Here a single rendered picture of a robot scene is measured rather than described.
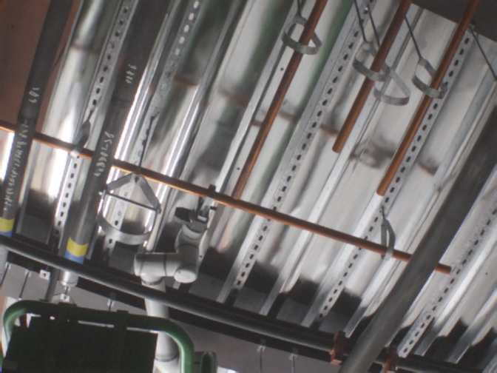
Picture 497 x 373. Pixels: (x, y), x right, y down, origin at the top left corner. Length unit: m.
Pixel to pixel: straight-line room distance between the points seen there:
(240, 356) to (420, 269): 1.32
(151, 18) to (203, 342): 1.64
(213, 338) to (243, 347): 0.14
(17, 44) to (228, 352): 1.59
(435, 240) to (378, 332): 0.40
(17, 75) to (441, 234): 1.72
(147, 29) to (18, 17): 0.82
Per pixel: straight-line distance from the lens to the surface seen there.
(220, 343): 3.67
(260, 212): 3.08
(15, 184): 2.89
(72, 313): 2.36
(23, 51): 3.25
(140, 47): 2.55
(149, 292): 2.79
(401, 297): 2.68
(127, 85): 2.61
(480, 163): 2.43
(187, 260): 3.17
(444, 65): 2.35
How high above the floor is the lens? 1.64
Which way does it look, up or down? 57 degrees up
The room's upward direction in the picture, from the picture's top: 3 degrees clockwise
